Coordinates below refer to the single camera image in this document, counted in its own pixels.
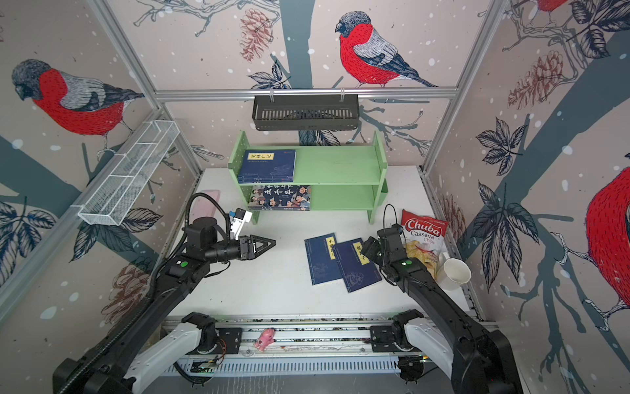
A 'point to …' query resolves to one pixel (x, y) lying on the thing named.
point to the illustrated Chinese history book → (280, 198)
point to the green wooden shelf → (340, 178)
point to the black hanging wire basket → (306, 112)
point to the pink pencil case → (203, 207)
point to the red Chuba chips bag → (424, 238)
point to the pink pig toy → (266, 338)
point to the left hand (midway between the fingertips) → (268, 246)
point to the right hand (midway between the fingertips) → (369, 249)
